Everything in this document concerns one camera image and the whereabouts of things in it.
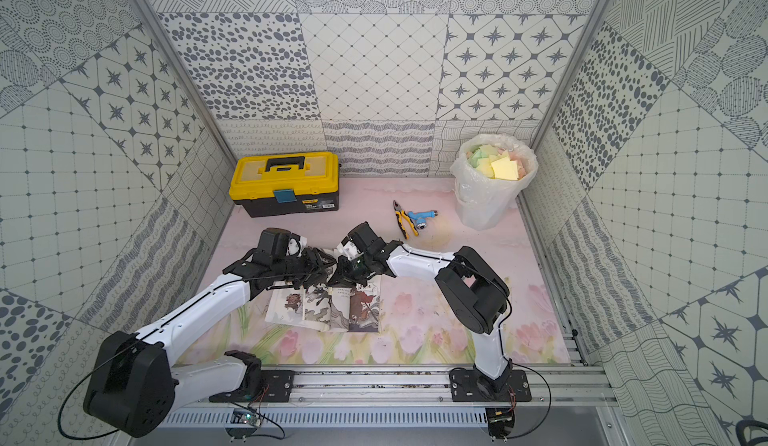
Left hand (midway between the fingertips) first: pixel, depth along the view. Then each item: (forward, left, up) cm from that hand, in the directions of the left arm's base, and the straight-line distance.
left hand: (330, 259), depth 82 cm
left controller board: (-35, +18, -14) cm, 42 cm away
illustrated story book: (-11, -4, -9) cm, 14 cm away
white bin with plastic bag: (+17, -44, +5) cm, 48 cm away
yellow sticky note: (+22, -50, +14) cm, 57 cm away
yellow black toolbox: (+25, +21, +4) cm, 33 cm away
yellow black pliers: (+26, -19, -12) cm, 34 cm away
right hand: (-5, 0, -5) cm, 8 cm away
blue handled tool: (+25, -27, -12) cm, 39 cm away
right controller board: (-35, -45, -17) cm, 59 cm away
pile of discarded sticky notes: (+29, -44, +13) cm, 54 cm away
